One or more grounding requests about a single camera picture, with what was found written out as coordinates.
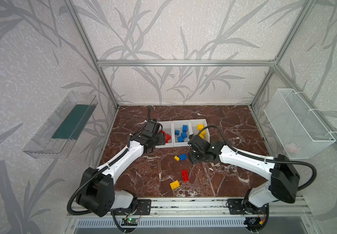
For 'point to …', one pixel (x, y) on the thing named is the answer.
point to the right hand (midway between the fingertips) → (191, 156)
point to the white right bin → (193, 129)
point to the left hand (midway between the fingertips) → (161, 138)
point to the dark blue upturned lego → (184, 135)
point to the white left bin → (167, 127)
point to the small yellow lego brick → (176, 158)
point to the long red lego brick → (185, 175)
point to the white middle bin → (181, 129)
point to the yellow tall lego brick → (202, 134)
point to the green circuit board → (129, 222)
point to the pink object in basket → (290, 147)
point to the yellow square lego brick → (175, 185)
